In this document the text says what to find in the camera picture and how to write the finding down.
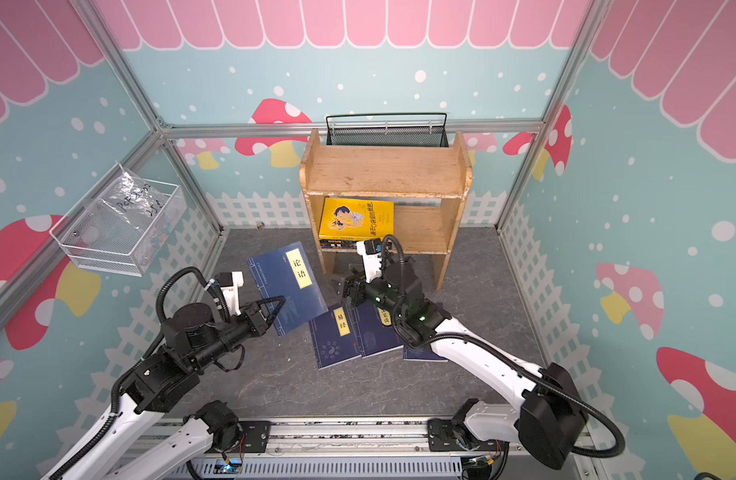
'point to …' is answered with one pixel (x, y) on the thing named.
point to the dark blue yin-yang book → (334, 337)
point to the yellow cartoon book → (356, 219)
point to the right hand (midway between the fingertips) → (335, 272)
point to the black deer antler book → (337, 244)
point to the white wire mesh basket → (121, 225)
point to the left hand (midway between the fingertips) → (285, 307)
